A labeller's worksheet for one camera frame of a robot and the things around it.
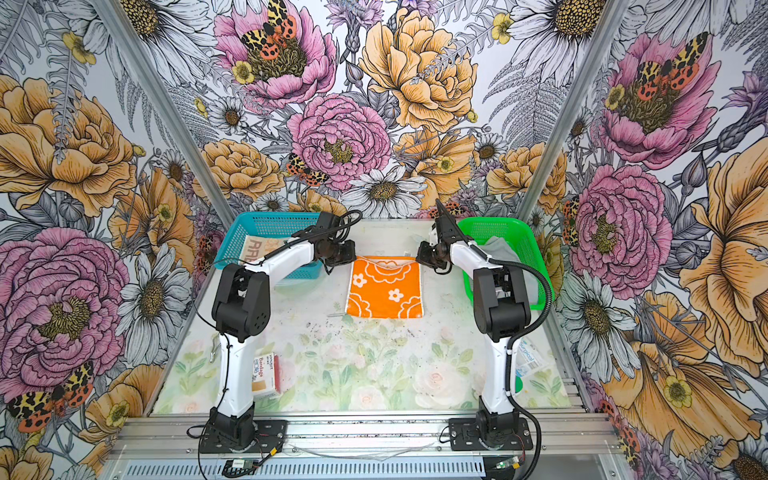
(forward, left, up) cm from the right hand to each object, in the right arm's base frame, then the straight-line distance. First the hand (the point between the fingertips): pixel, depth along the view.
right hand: (419, 264), depth 101 cm
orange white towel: (-5, +12, -6) cm, 14 cm away
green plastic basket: (+14, -38, -2) cm, 41 cm away
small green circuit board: (-53, +46, -5) cm, 70 cm away
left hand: (+1, +22, +1) cm, 22 cm away
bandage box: (-34, +43, -2) cm, 55 cm away
